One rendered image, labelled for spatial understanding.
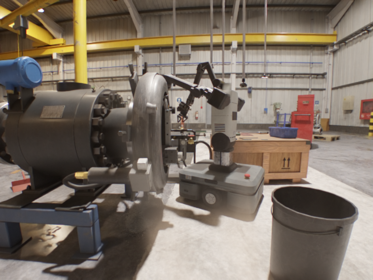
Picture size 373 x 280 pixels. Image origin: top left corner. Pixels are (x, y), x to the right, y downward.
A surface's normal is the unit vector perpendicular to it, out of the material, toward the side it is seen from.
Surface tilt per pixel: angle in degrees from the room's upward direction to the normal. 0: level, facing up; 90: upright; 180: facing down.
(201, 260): 0
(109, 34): 90
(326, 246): 93
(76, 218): 90
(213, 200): 90
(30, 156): 112
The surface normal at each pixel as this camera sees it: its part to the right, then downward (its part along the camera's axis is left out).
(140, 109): 0.02, -0.25
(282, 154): 0.00, 0.12
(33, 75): 1.00, 0.00
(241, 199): -0.52, 0.11
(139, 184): 0.00, 0.49
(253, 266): 0.00, -0.99
